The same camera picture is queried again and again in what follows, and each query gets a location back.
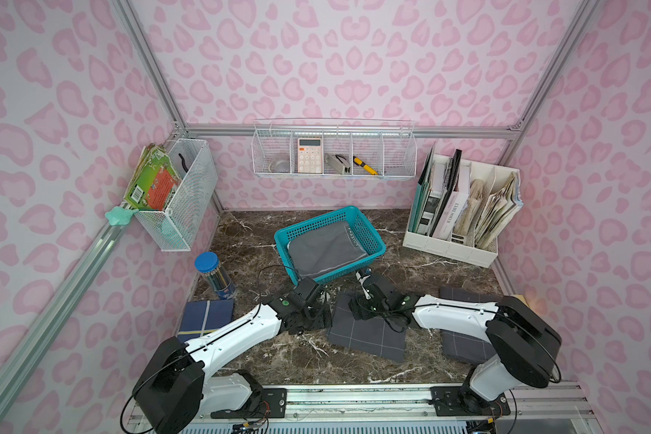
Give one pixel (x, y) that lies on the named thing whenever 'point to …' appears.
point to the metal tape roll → (279, 166)
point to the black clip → (183, 163)
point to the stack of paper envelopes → (498, 210)
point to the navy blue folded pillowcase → (202, 317)
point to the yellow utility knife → (364, 165)
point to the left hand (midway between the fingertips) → (322, 316)
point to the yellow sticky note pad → (521, 298)
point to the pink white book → (451, 213)
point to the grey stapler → (338, 163)
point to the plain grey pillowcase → (325, 250)
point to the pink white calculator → (309, 155)
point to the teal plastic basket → (364, 232)
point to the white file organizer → (444, 184)
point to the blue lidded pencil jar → (221, 285)
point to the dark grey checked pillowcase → (373, 336)
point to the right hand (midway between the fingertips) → (358, 300)
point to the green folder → (421, 193)
